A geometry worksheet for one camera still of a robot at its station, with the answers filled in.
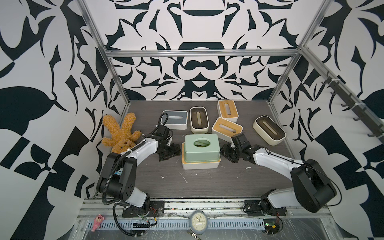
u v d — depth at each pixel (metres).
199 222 0.67
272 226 0.71
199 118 1.03
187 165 0.84
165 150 0.76
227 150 0.79
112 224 0.71
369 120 0.54
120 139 0.89
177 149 0.81
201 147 0.75
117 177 0.44
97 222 0.69
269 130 0.97
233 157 0.79
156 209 0.73
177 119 1.05
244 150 0.68
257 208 0.74
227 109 1.12
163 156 0.76
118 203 0.66
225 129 1.01
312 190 0.43
